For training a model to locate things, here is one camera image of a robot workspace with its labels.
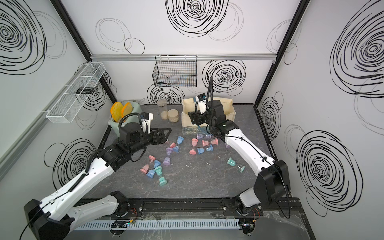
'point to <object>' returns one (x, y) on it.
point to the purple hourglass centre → (167, 159)
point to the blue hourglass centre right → (200, 150)
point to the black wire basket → (175, 71)
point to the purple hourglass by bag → (200, 136)
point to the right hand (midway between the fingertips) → (195, 110)
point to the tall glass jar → (162, 104)
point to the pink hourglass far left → (172, 145)
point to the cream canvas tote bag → (189, 128)
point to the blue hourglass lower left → (151, 173)
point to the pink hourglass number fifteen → (194, 143)
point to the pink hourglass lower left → (146, 167)
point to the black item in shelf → (86, 90)
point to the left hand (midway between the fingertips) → (165, 129)
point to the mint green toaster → (131, 118)
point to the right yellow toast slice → (126, 109)
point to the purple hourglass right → (227, 146)
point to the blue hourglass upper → (180, 140)
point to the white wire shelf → (69, 107)
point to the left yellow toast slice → (116, 111)
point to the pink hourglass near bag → (215, 141)
